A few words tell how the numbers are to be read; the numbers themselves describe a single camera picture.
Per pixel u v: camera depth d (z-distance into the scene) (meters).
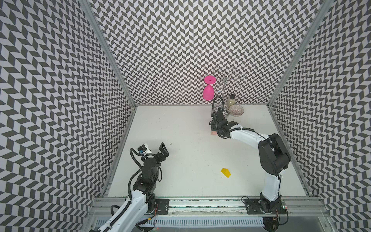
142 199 0.56
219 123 0.74
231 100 1.11
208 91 0.96
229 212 0.72
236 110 1.12
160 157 0.72
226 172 0.83
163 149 0.77
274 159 0.49
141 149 0.68
